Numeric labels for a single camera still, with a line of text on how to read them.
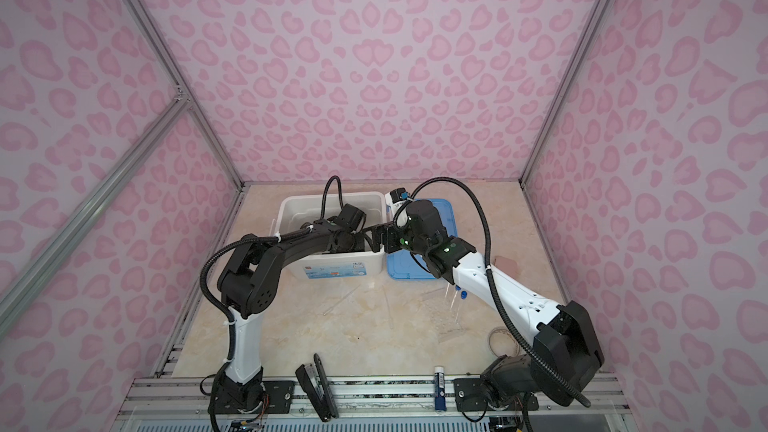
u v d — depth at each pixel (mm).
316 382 748
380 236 690
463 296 749
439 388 731
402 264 974
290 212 951
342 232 752
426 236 590
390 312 879
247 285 540
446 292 859
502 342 819
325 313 877
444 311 882
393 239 679
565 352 402
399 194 677
